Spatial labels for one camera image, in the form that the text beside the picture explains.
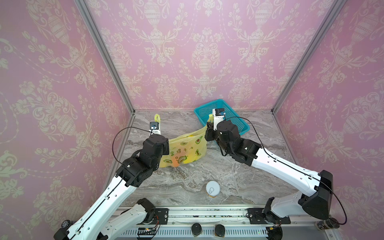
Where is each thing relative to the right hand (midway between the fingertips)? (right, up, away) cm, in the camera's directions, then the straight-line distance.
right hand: (207, 123), depth 71 cm
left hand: (-21, -7, -2) cm, 22 cm away
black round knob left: (-5, -46, -8) cm, 47 cm away
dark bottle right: (+52, -43, -7) cm, 68 cm away
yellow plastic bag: (-11, -14, +8) cm, 19 cm away
